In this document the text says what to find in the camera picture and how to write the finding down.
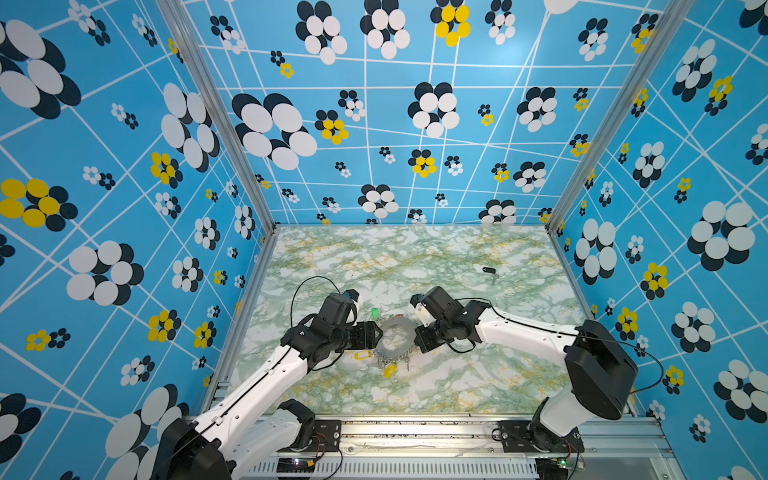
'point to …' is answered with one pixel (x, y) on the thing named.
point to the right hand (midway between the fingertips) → (416, 341)
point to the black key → (491, 270)
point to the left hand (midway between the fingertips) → (375, 332)
